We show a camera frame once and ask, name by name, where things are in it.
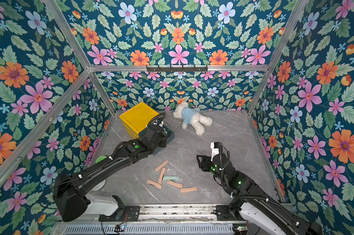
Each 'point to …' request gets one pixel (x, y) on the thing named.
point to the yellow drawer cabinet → (135, 119)
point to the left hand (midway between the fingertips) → (166, 134)
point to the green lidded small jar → (99, 158)
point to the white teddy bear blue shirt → (191, 116)
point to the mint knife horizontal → (172, 177)
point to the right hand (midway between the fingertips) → (201, 154)
